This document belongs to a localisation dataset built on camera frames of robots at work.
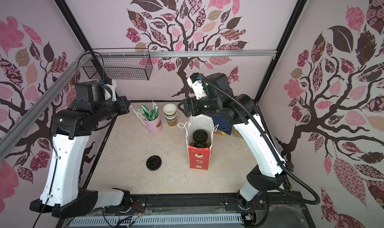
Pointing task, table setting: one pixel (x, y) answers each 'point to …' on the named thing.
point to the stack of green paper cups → (170, 114)
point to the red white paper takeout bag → (199, 158)
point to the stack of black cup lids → (153, 162)
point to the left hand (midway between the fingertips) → (129, 105)
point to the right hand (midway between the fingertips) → (186, 101)
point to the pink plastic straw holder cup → (155, 127)
